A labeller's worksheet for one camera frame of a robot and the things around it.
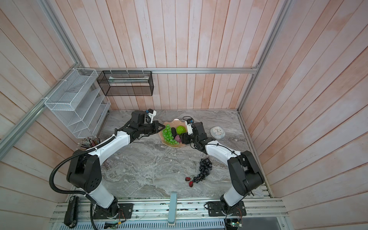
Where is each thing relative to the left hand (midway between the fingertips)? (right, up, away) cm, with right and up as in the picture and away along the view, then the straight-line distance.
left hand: (165, 128), depth 85 cm
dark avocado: (+4, -3, +15) cm, 15 cm away
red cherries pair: (+15, -32, -4) cm, 35 cm away
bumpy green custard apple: (+9, -1, +13) cm, 16 cm away
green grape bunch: (+1, -5, +5) cm, 7 cm away
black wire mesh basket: (-31, +33, +19) cm, 50 cm away
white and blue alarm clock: (+37, -4, +18) cm, 41 cm away
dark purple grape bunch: (+24, -24, -2) cm, 34 cm away
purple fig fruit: (+7, -7, +10) cm, 15 cm away
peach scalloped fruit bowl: (+4, +3, +23) cm, 23 cm away
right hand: (+11, -4, +6) cm, 13 cm away
